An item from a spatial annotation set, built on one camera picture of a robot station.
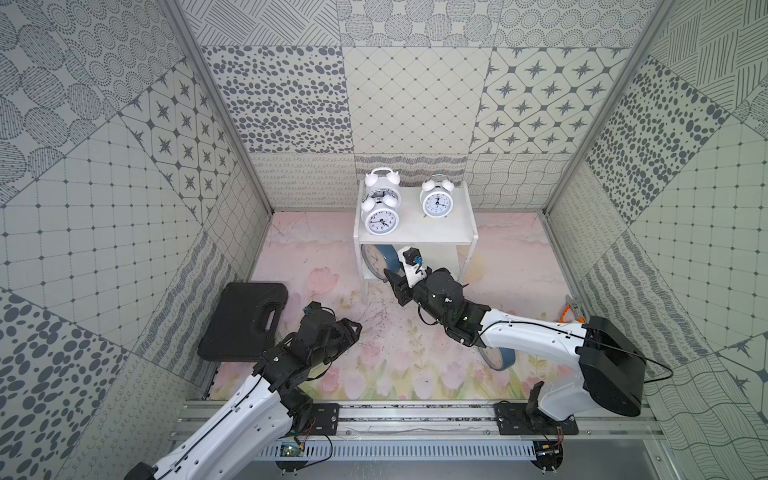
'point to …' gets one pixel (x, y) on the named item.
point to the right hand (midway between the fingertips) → (393, 267)
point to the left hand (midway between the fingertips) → (364, 333)
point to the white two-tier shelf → (445, 242)
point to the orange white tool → (570, 304)
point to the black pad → (245, 322)
